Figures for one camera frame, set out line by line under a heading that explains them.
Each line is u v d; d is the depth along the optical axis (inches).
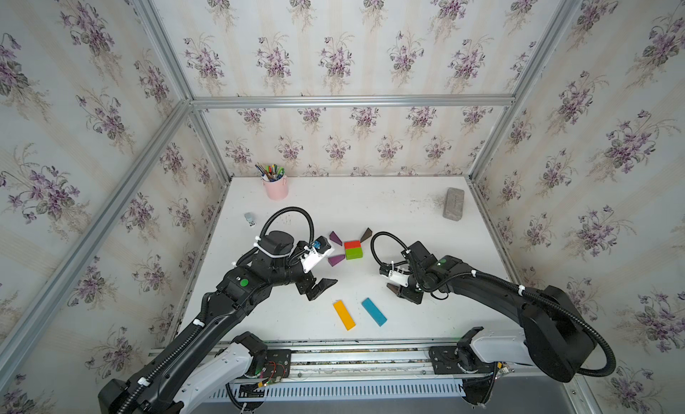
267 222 21.1
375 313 32.3
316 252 23.4
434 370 28.7
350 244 37.3
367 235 39.5
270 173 41.8
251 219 40.1
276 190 43.3
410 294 29.5
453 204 42.2
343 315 32.3
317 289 24.4
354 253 37.2
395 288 33.8
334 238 38.7
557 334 16.3
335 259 37.2
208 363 21.5
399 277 30.1
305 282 24.4
